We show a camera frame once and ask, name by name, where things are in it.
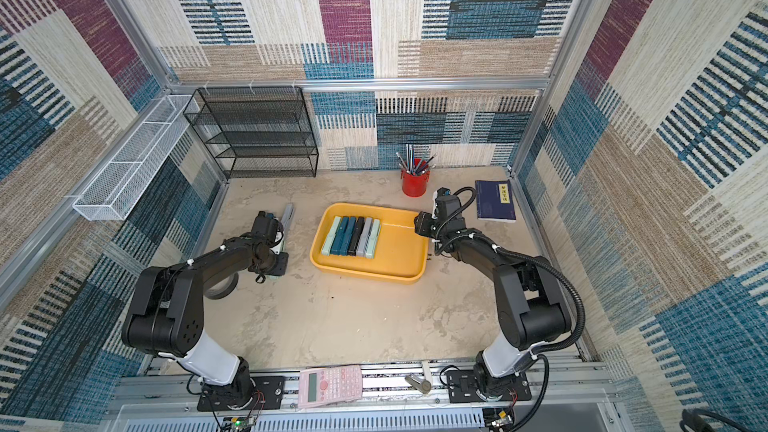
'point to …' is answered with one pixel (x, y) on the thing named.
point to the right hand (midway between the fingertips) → (425, 224)
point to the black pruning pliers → (355, 237)
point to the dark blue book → (494, 201)
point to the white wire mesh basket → (113, 192)
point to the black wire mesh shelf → (256, 132)
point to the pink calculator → (321, 386)
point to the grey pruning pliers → (363, 237)
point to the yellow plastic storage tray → (369, 242)
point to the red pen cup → (414, 185)
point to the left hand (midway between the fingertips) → (278, 265)
